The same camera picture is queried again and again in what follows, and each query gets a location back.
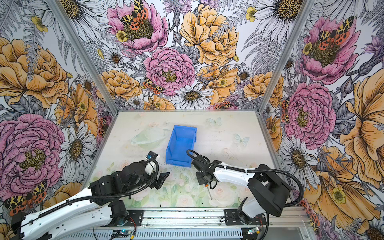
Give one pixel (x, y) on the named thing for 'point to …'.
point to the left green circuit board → (123, 233)
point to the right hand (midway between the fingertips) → (204, 182)
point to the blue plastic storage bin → (182, 139)
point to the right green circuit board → (253, 230)
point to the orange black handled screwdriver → (207, 186)
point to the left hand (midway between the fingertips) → (159, 172)
